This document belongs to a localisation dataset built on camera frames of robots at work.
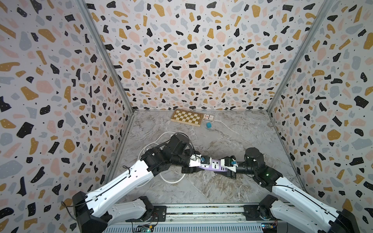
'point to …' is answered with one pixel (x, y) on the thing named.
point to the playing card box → (208, 117)
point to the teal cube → (209, 125)
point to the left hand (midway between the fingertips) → (204, 160)
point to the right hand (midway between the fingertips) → (217, 165)
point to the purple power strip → (214, 165)
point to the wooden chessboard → (187, 117)
